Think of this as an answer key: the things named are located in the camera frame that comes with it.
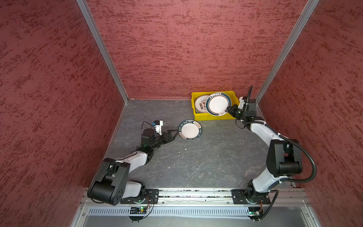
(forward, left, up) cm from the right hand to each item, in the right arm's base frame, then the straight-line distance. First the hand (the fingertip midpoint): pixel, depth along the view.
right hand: (225, 109), depth 92 cm
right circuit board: (-56, -7, -18) cm, 59 cm away
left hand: (-16, +34, -5) cm, 38 cm away
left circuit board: (-54, +53, -17) cm, 77 cm away
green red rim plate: (+6, +5, -1) cm, 8 cm away
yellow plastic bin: (+3, +16, -12) cm, 20 cm away
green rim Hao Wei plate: (-5, +24, -16) cm, 29 cm away
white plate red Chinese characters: (+15, +15, -11) cm, 24 cm away
